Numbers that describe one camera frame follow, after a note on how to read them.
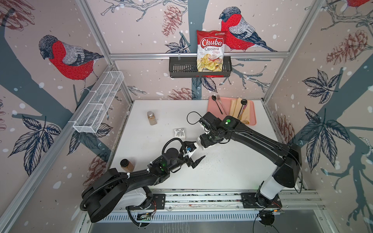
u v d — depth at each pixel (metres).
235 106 1.17
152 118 1.01
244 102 1.18
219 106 1.18
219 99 1.22
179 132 0.98
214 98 1.22
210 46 0.83
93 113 0.73
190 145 0.65
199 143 0.74
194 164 0.71
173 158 0.61
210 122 0.59
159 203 0.73
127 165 0.78
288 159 0.42
